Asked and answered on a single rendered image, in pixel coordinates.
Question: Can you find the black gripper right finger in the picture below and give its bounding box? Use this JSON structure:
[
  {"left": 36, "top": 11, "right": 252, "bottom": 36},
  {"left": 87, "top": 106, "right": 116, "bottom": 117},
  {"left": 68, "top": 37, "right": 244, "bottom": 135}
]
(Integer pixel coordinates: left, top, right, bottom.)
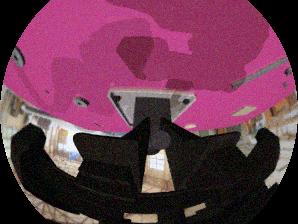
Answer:
[{"left": 160, "top": 117, "right": 241, "bottom": 190}]

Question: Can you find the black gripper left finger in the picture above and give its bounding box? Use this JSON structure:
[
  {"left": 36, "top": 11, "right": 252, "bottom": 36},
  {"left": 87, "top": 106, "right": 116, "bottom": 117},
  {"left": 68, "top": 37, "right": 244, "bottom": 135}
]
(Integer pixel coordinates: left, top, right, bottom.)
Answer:
[{"left": 73, "top": 117, "right": 150, "bottom": 193}]

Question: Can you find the beige flat washer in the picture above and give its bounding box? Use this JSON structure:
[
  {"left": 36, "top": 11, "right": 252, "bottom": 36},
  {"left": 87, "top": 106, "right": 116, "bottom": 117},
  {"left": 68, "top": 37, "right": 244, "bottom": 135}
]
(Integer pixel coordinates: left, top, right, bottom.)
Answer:
[{"left": 185, "top": 124, "right": 196, "bottom": 129}]

